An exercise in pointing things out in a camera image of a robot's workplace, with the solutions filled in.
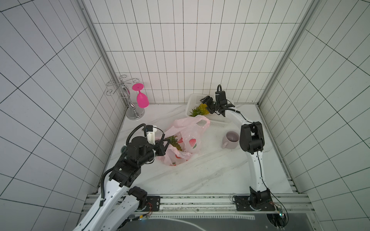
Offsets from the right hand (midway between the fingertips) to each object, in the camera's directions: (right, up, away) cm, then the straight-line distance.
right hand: (204, 99), depth 104 cm
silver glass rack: (-55, +5, -14) cm, 57 cm away
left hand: (-22, -26, -34) cm, 48 cm away
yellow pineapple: (-2, -8, +2) cm, 8 cm away
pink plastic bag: (-12, -21, -20) cm, 31 cm away
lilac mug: (+15, -27, -15) cm, 35 cm away
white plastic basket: (-8, 0, +9) cm, 12 cm away
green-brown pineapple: (-22, -28, -14) cm, 38 cm away
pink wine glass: (-44, -1, -5) cm, 45 cm away
